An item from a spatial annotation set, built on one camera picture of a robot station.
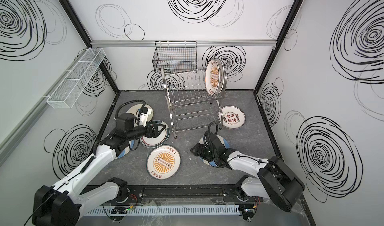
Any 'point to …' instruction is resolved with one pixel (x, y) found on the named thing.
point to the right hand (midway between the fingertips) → (192, 154)
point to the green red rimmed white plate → (153, 142)
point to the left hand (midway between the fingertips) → (161, 125)
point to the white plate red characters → (234, 117)
